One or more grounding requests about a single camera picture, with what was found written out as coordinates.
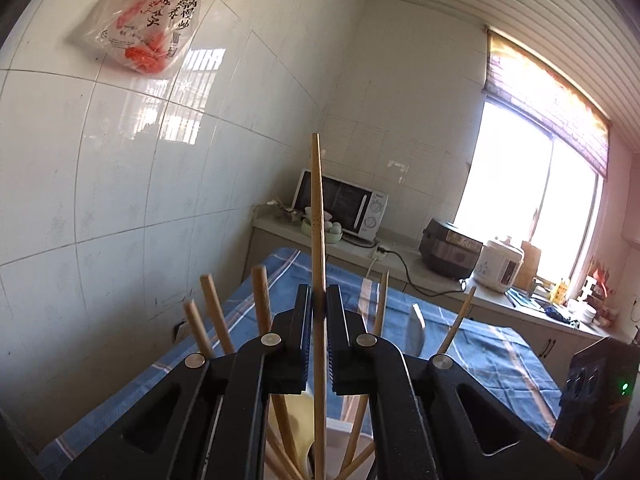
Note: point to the metal spoon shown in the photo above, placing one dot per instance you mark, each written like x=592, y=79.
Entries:
x=419, y=330

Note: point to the black rice cooker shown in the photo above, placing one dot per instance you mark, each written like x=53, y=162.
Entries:
x=445, y=255

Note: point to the blue plaid tablecloth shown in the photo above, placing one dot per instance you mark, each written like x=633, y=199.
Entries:
x=490, y=360

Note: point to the plain wooden chopstick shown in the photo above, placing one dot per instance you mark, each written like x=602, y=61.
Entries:
x=318, y=200

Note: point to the window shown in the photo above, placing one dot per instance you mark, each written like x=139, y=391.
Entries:
x=515, y=175

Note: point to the white rice cooker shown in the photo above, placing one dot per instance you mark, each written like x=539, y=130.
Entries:
x=497, y=267

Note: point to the yellow bottle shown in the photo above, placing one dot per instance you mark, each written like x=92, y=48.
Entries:
x=559, y=294

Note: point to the stack of white plates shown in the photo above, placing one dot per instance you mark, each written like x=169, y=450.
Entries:
x=586, y=314

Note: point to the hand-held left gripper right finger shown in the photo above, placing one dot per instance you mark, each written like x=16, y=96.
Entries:
x=342, y=350

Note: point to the wall socket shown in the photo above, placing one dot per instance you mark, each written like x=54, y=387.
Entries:
x=180, y=331

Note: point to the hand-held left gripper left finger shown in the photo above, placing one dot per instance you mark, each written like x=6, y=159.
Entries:
x=295, y=340

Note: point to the bunch of wooden chopsticks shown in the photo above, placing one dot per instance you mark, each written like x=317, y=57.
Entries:
x=262, y=300

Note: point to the white microwave oven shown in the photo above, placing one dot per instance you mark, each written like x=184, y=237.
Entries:
x=345, y=200

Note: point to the white utensil holder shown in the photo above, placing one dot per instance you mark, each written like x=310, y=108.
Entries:
x=345, y=430

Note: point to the dark blue cloth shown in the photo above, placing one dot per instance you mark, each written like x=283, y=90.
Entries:
x=555, y=310

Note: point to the white power strip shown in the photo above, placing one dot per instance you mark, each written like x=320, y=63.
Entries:
x=381, y=252

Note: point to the wooden cutting board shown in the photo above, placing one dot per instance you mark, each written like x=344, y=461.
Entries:
x=532, y=260

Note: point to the pale green dish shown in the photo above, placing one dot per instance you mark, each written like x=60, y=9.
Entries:
x=332, y=236

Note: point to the red and white plastic bag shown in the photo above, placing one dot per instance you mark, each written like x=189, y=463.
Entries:
x=145, y=20

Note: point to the bamboo window blind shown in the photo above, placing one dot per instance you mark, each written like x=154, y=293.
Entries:
x=550, y=95

